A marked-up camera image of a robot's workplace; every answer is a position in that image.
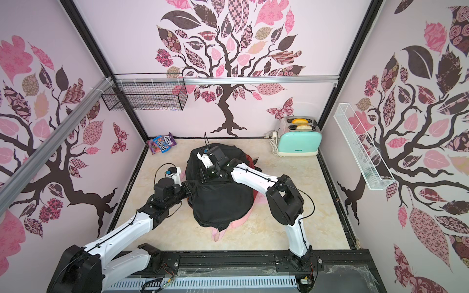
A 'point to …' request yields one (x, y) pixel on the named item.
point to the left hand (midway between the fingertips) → (198, 185)
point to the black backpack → (220, 203)
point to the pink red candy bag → (152, 146)
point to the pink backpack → (217, 235)
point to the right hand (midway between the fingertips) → (199, 177)
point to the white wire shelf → (347, 122)
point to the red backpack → (255, 190)
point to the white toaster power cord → (273, 139)
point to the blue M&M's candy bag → (162, 144)
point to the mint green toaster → (301, 137)
